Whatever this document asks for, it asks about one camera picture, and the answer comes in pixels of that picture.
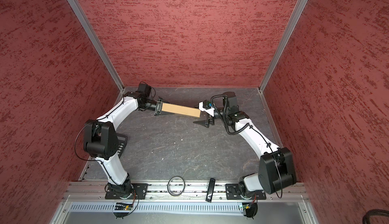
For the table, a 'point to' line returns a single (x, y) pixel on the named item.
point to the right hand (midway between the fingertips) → (194, 115)
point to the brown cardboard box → (181, 109)
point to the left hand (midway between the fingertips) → (174, 109)
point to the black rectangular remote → (210, 190)
